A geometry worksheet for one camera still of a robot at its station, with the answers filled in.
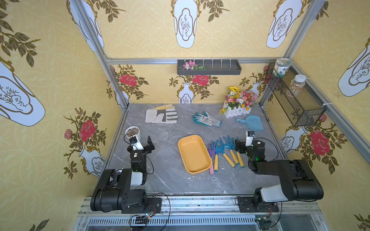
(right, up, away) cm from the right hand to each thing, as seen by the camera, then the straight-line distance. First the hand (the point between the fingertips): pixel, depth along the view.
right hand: (246, 139), depth 94 cm
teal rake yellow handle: (-20, -6, -1) cm, 20 cm away
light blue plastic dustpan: (+11, +10, +16) cm, 22 cm away
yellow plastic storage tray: (-34, -9, -1) cm, 35 cm away
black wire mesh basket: (+26, +22, -12) cm, 36 cm away
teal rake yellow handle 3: (-8, -3, +3) cm, 9 cm away
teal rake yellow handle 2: (-17, -5, -1) cm, 17 cm away
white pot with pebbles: (-75, +5, +2) cm, 75 cm away
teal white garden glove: (-24, +13, +16) cm, 31 cm away
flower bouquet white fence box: (-3, +24, +7) cm, 25 cm away
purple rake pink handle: (-23, -9, -2) cm, 25 cm away
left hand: (-70, +1, -7) cm, 70 cm away
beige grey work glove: (-56, +17, +19) cm, 62 cm away
